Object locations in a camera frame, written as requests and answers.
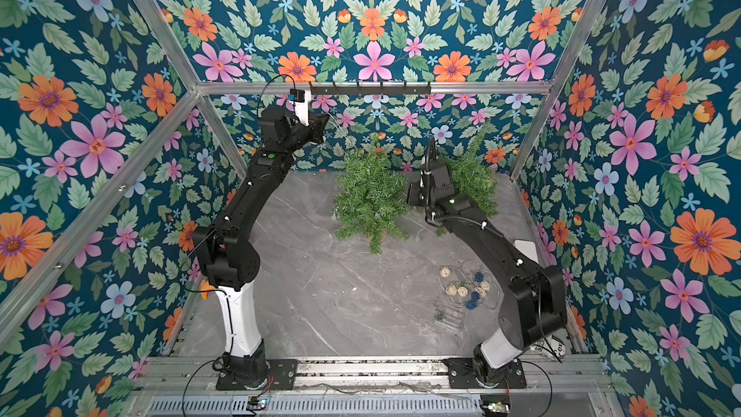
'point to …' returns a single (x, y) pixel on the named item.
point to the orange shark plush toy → (205, 286)
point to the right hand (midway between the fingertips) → (423, 184)
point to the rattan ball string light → (472, 285)
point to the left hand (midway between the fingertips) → (328, 111)
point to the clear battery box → (450, 317)
